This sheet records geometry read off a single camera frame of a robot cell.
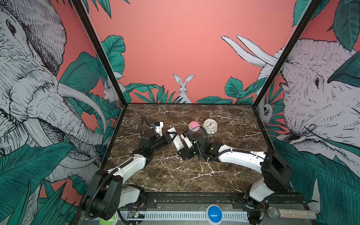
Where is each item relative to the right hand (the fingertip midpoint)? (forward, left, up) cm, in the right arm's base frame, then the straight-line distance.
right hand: (180, 149), depth 81 cm
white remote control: (+3, +2, +3) cm, 5 cm away
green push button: (-33, +32, -9) cm, 47 cm away
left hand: (+7, +2, +7) cm, 10 cm away
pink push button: (+27, -9, -12) cm, 31 cm away
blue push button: (-30, -18, -10) cm, 37 cm away
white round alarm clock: (+23, -22, -8) cm, 33 cm away
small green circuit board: (-31, +22, -11) cm, 40 cm away
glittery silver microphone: (-30, -47, -8) cm, 56 cm away
